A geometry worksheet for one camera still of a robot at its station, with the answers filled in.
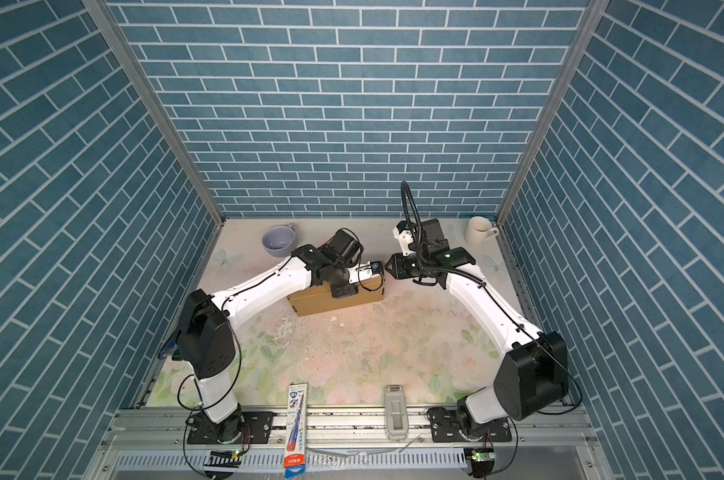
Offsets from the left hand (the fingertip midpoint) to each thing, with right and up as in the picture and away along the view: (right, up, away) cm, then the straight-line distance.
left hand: (358, 281), depth 87 cm
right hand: (+10, +5, -5) cm, 12 cm away
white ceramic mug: (+42, +16, +19) cm, 49 cm away
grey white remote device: (+10, -33, -16) cm, 38 cm away
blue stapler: (-54, -18, -2) cm, 57 cm away
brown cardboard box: (-10, -4, -7) cm, 13 cm away
